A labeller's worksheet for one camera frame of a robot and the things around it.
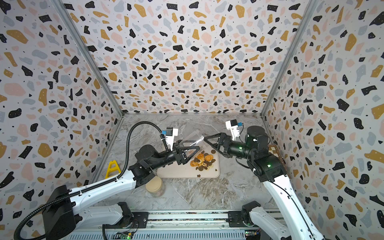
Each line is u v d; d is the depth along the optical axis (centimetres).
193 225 73
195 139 63
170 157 58
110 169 90
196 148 58
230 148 54
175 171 88
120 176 51
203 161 92
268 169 44
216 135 55
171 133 58
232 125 58
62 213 38
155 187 73
